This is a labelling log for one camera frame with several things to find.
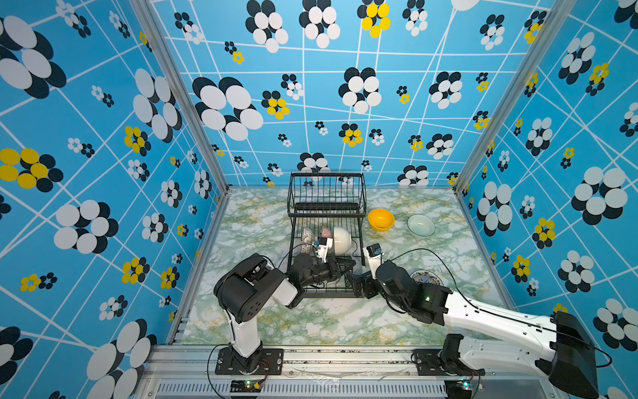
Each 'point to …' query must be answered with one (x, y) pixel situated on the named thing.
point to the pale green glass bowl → (421, 224)
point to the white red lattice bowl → (306, 237)
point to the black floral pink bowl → (326, 233)
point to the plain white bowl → (342, 240)
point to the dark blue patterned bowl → (359, 268)
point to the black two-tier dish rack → (319, 200)
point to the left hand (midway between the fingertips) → (358, 265)
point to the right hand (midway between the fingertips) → (362, 270)
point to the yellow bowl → (380, 219)
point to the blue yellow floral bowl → (427, 276)
